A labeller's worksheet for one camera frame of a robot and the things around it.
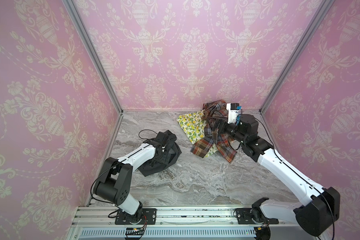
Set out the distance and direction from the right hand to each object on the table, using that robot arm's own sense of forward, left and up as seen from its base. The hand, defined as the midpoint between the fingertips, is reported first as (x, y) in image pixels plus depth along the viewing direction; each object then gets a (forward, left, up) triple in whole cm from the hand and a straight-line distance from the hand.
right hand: (213, 118), depth 73 cm
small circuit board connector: (-41, +43, -35) cm, 69 cm away
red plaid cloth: (+7, -5, -29) cm, 30 cm away
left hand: (-6, +30, -28) cm, 42 cm away
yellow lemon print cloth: (+20, +8, -29) cm, 36 cm away
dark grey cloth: (-3, +25, -27) cm, 37 cm away
